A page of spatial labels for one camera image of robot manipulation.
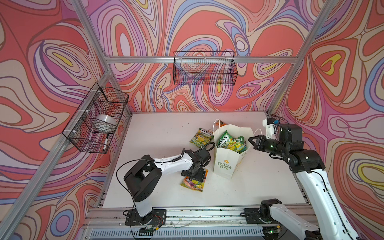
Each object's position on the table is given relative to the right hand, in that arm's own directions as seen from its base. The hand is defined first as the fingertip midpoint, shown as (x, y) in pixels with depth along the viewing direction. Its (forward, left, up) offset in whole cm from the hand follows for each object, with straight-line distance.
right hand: (250, 142), depth 69 cm
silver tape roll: (+11, +69, +6) cm, 70 cm away
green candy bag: (+7, +8, -9) cm, 14 cm away
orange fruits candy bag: (-10, +27, -25) cm, 38 cm away
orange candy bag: (+32, +5, -24) cm, 40 cm away
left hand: (-6, +25, -26) cm, 36 cm away
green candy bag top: (+22, +20, -24) cm, 38 cm away
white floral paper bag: (-4, +10, -11) cm, 15 cm away
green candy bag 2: (+3, +2, -8) cm, 9 cm away
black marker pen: (+4, +70, -2) cm, 70 cm away
